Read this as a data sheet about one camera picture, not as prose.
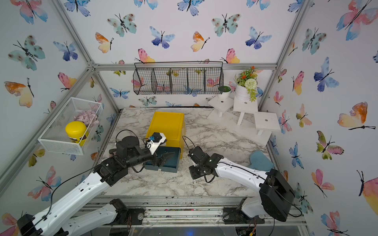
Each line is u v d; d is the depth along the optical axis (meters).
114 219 0.62
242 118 1.03
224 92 0.94
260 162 0.94
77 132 0.63
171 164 0.77
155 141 0.56
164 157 0.60
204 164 0.59
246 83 0.83
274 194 0.41
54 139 0.59
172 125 0.84
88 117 0.69
